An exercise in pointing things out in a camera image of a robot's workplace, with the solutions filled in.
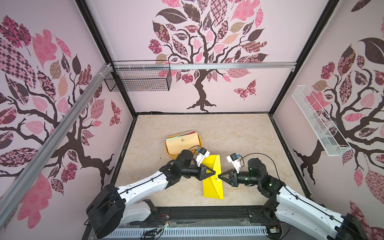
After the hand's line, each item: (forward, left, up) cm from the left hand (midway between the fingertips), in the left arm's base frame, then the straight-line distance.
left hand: (213, 176), depth 72 cm
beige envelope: (+25, +20, -10) cm, 34 cm away
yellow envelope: (-3, 0, -4) cm, 5 cm away
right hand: (-1, -3, -2) cm, 3 cm away
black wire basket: (+59, +45, +20) cm, 77 cm away
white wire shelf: (+12, -59, +11) cm, 61 cm away
